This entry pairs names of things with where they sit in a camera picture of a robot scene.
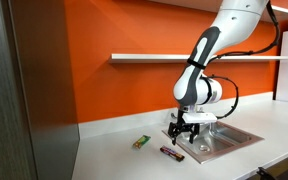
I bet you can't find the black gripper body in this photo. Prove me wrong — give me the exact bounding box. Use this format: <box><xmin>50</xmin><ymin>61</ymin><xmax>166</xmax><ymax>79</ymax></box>
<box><xmin>167</xmin><ymin>109</ymin><xmax>200</xmax><ymax>135</ymax></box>

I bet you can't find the brown Snickers bar pack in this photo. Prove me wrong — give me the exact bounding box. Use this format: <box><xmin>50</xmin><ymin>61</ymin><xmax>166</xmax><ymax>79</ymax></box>
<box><xmin>159</xmin><ymin>145</ymin><xmax>186</xmax><ymax>163</ymax></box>

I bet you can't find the round sink drain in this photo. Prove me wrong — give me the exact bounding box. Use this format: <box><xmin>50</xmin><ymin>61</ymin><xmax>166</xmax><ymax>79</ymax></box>
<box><xmin>198</xmin><ymin>144</ymin><xmax>211</xmax><ymax>153</ymax></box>

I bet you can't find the green snack pack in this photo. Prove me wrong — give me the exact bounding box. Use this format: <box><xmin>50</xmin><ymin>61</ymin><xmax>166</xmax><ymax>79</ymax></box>
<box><xmin>132</xmin><ymin>134</ymin><xmax>152</xmax><ymax>150</ymax></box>

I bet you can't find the stainless steel sink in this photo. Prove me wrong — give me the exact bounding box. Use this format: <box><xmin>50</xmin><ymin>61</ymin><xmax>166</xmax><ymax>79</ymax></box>
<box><xmin>161</xmin><ymin>120</ymin><xmax>264</xmax><ymax>165</ymax></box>

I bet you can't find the white counter backsplash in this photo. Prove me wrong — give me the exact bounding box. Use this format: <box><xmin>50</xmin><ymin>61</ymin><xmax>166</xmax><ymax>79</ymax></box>
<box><xmin>77</xmin><ymin>91</ymin><xmax>274</xmax><ymax>140</ymax></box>

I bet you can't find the dark wood cabinet panel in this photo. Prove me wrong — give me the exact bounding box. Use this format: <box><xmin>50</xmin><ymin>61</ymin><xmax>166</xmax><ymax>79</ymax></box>
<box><xmin>0</xmin><ymin>0</ymin><xmax>81</xmax><ymax>180</ymax></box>

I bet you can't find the chrome faucet with handles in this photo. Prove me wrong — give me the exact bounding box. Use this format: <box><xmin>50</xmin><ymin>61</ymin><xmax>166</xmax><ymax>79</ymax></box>
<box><xmin>170</xmin><ymin>111</ymin><xmax>180</xmax><ymax>122</ymax></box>

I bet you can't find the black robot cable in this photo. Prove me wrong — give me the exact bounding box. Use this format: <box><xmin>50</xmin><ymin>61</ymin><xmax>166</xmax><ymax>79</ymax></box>
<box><xmin>206</xmin><ymin>0</ymin><xmax>282</xmax><ymax>120</ymax></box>

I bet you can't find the white wall shelf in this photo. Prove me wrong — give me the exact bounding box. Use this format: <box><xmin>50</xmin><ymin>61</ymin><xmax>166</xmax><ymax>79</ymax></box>
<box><xmin>108</xmin><ymin>53</ymin><xmax>288</xmax><ymax>65</ymax></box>

